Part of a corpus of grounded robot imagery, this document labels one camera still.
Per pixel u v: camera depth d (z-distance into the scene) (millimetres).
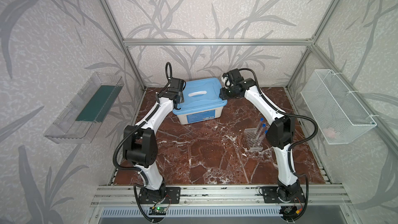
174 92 694
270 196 729
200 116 943
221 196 753
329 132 723
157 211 716
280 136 561
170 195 728
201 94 937
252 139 913
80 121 631
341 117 630
